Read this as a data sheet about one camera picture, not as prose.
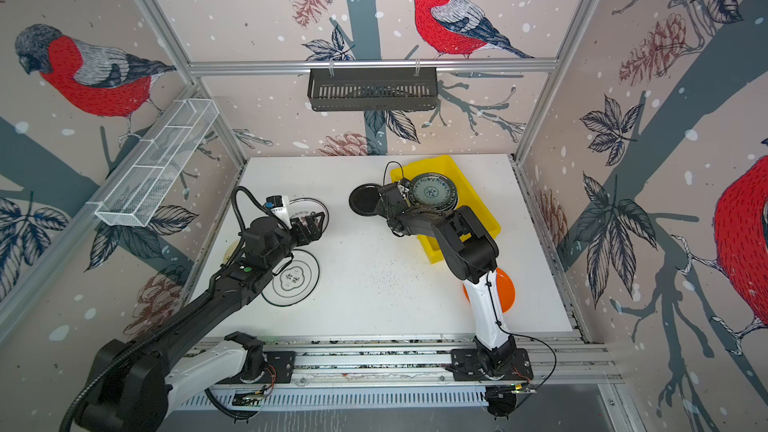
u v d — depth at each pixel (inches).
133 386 15.5
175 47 34.2
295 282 34.5
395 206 32.0
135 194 28.1
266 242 24.5
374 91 41.6
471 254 22.3
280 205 28.6
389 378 28.6
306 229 29.3
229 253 37.2
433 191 41.8
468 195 40.5
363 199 41.9
